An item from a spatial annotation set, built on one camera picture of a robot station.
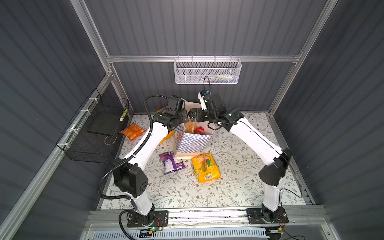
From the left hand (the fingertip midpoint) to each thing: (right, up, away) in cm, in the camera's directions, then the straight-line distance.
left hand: (183, 114), depth 83 cm
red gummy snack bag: (+10, -10, +13) cm, 19 cm away
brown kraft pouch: (+3, -7, +14) cm, 16 cm away
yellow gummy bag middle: (-11, -12, +18) cm, 24 cm away
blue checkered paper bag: (+3, -17, -3) cm, 18 cm away
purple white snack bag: (-8, -29, +6) cm, 31 cm away
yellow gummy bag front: (+13, -31, +4) cm, 33 cm away
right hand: (+7, 0, -6) cm, 9 cm away
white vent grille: (-4, -58, -12) cm, 60 cm away
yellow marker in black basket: (-33, 0, -1) cm, 33 cm away
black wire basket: (-44, -10, -10) cm, 47 cm away
